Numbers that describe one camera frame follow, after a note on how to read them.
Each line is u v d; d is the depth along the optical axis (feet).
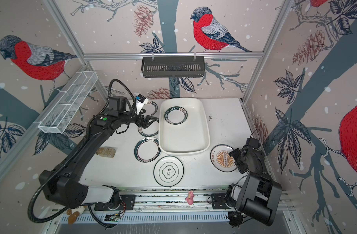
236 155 2.56
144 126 2.25
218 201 2.41
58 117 2.40
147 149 3.05
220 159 2.88
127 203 2.39
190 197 2.41
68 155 2.67
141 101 2.15
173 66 3.51
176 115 3.58
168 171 2.74
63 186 1.25
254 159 1.84
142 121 2.20
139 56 6.30
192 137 3.28
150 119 2.23
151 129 3.40
